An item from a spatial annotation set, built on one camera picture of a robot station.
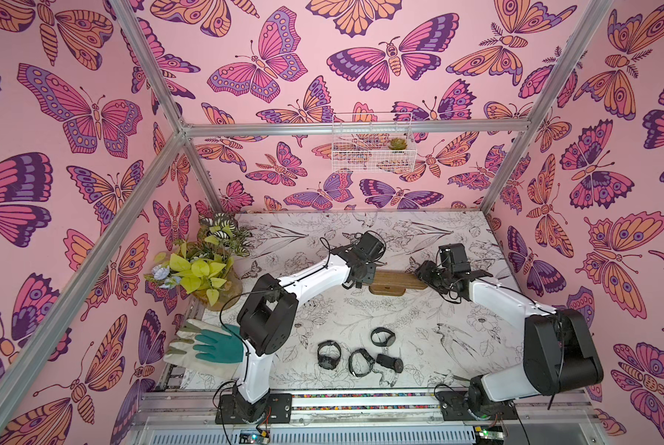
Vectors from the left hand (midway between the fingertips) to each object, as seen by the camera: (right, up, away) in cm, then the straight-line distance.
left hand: (368, 271), depth 92 cm
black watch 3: (+4, -25, -12) cm, 28 cm away
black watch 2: (+6, -20, -8) cm, 22 cm away
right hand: (+18, 0, +1) cm, 18 cm away
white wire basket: (+2, +44, +3) cm, 44 cm away
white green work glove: (-50, -21, -8) cm, 55 cm away
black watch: (-13, -24, -8) cm, 29 cm away
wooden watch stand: (+6, -4, -2) cm, 8 cm away
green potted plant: (-47, +4, -16) cm, 50 cm away
